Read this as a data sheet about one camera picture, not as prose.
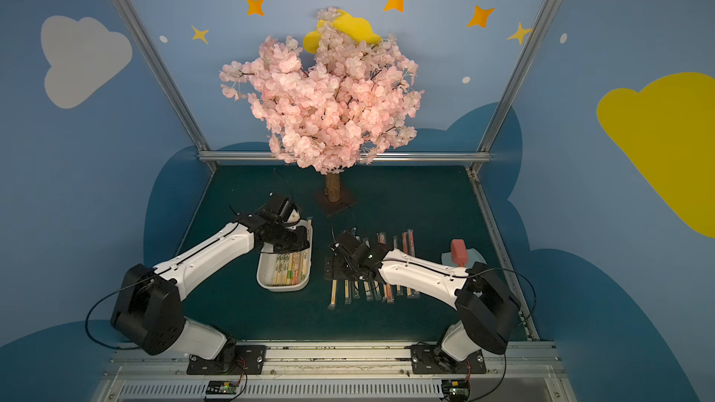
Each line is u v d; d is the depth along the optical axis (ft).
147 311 1.39
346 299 2.81
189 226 3.50
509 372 2.40
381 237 3.25
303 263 2.73
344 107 2.45
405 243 3.23
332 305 2.76
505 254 3.31
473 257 3.12
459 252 3.06
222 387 2.35
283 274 2.96
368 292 2.83
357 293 2.83
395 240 3.23
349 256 2.06
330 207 3.54
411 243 3.22
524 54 2.83
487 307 1.41
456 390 2.40
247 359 2.43
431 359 2.45
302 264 2.72
